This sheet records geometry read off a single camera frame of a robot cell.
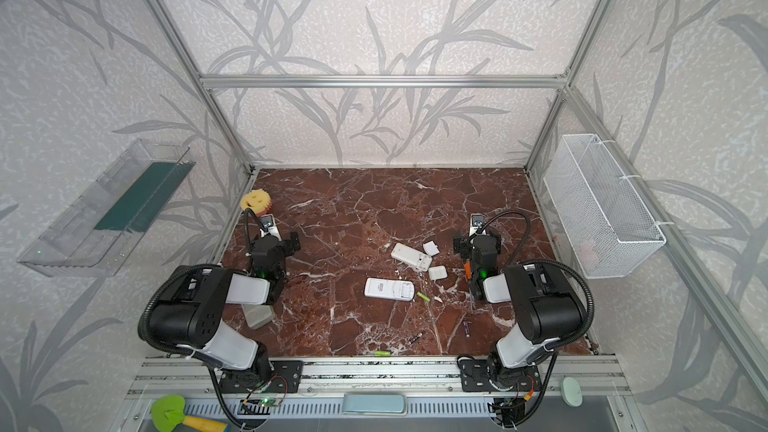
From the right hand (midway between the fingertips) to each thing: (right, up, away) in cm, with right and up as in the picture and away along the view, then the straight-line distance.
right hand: (477, 221), depth 95 cm
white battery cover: (-15, -9, +2) cm, 17 cm away
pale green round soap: (+16, -38, -25) cm, 48 cm away
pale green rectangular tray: (-30, -38, -28) cm, 57 cm away
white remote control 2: (-21, -11, -1) cm, 24 cm away
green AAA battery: (-18, -21, -8) cm, 29 cm away
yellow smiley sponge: (-77, +7, +12) cm, 78 cm away
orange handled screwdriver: (-4, -14, -4) cm, 15 cm away
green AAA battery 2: (-29, -33, -18) cm, 47 cm away
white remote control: (-27, -19, -8) cm, 34 cm away
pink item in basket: (+22, -7, -22) cm, 32 cm away
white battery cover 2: (-13, -16, -3) cm, 21 cm away
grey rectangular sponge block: (-64, -24, -14) cm, 70 cm away
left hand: (-63, +1, -2) cm, 63 cm away
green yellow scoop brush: (-78, -41, -27) cm, 92 cm away
